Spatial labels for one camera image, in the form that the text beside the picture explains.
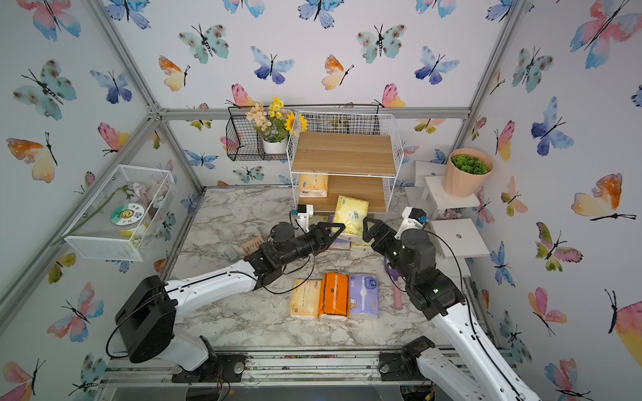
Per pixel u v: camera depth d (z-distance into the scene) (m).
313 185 0.83
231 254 0.98
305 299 0.83
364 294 0.83
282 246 0.58
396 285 0.91
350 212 0.72
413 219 0.60
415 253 0.49
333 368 0.76
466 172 0.77
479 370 0.41
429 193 0.90
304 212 0.71
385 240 0.60
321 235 0.66
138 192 0.75
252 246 1.01
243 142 1.01
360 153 0.74
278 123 0.87
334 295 0.81
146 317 0.42
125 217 0.65
